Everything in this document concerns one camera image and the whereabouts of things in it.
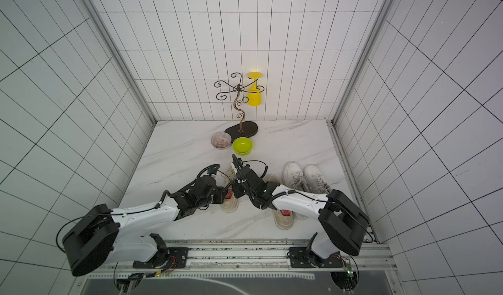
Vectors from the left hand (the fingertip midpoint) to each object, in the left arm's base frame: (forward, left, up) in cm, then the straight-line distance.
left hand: (223, 194), depth 86 cm
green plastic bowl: (+29, -7, -2) cm, 30 cm away
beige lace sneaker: (-5, -4, +2) cm, 6 cm away
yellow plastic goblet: (+46, -14, +17) cm, 51 cm away
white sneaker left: (+6, -32, +4) cm, 33 cm away
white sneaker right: (+5, -41, +4) cm, 42 cm away
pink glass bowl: (+32, +5, -1) cm, 32 cm away
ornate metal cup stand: (+41, -7, -1) cm, 42 cm away
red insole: (-1, -3, +3) cm, 4 cm away
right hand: (+6, -5, +6) cm, 10 cm away
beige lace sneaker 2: (-12, -25, +1) cm, 28 cm away
